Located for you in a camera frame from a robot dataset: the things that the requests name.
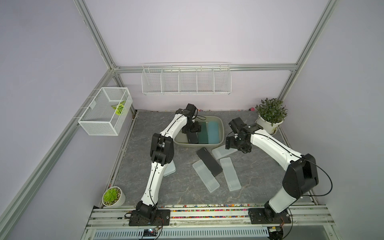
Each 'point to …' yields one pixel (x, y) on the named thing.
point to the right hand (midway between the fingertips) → (233, 146)
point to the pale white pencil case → (169, 168)
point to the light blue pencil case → (213, 132)
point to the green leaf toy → (119, 107)
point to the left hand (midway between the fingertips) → (196, 131)
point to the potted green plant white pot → (271, 112)
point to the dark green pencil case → (203, 136)
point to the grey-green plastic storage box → (181, 139)
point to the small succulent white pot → (113, 196)
